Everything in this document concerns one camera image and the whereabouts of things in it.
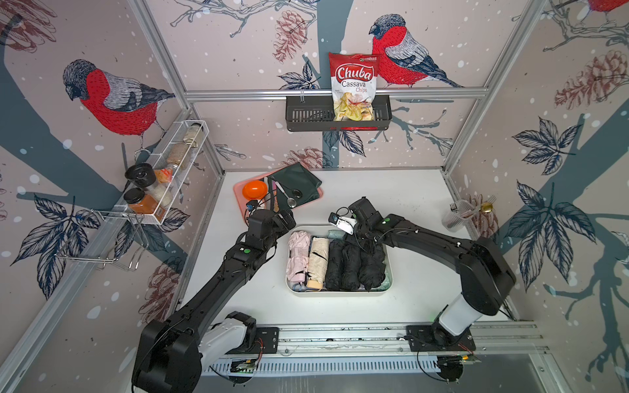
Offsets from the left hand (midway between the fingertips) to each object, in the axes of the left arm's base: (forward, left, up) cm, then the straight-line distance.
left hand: (288, 212), depth 82 cm
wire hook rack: (-19, +40, +17) cm, 47 cm away
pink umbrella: (-8, -4, -8) cm, 12 cm away
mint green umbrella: (-19, -34, -13) cm, 41 cm away
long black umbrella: (-15, -16, -10) cm, 24 cm away
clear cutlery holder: (+4, -63, -11) cm, 64 cm away
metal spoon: (+18, +3, -18) cm, 26 cm away
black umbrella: (-15, -21, -10) cm, 28 cm away
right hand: (0, -21, -9) cm, 23 cm away
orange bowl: (+23, +19, -16) cm, 34 cm away
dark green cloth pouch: (+29, 0, -18) cm, 34 cm away
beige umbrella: (-14, -11, -9) cm, 20 cm away
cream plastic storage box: (-1, -15, -11) cm, 19 cm away
